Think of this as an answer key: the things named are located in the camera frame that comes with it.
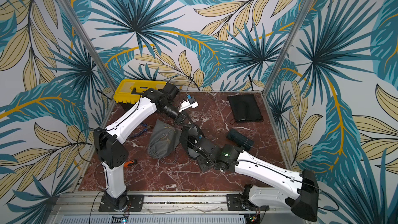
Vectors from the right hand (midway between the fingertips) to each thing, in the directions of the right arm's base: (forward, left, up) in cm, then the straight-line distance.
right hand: (201, 160), depth 74 cm
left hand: (+12, +4, +11) cm, 17 cm away
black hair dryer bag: (+8, +5, +7) cm, 12 cm away
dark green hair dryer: (+14, -23, -9) cm, 28 cm away
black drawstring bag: (+43, -34, -16) cm, 57 cm away
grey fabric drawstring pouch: (+14, +21, -5) cm, 25 cm away
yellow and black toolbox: (+43, +44, +5) cm, 61 cm away
